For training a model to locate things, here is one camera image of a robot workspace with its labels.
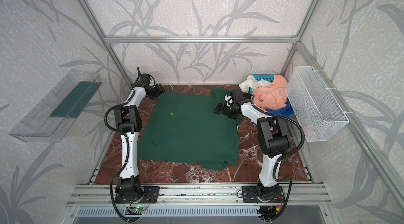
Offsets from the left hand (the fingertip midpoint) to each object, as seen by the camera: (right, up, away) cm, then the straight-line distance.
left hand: (164, 86), depth 112 cm
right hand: (+40, -15, -16) cm, 46 cm away
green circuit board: (0, -60, -41) cm, 73 cm away
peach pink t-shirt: (+75, -8, -11) cm, 76 cm away
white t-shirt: (+62, +2, -4) cm, 62 cm away
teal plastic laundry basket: (+76, +6, +3) cm, 77 cm away
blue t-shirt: (+78, -17, -21) cm, 83 cm away
